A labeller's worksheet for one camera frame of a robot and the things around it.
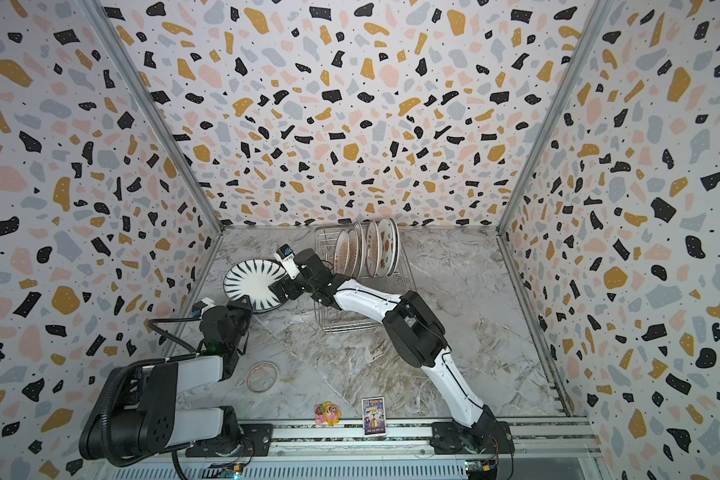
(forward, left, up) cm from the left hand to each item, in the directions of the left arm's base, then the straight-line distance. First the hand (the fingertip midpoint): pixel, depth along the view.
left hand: (248, 289), depth 88 cm
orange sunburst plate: (+19, -26, -7) cm, 33 cm away
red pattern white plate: (+12, -33, +4) cm, 35 cm away
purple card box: (-31, -36, -11) cm, 49 cm away
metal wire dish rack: (-4, -24, -14) cm, 28 cm away
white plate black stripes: (+8, +3, -6) cm, 10 cm away
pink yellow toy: (-31, -25, -10) cm, 41 cm away
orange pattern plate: (+13, -30, +1) cm, 33 cm away
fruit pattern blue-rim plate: (+16, -42, +1) cm, 45 cm away
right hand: (+4, -8, +3) cm, 9 cm away
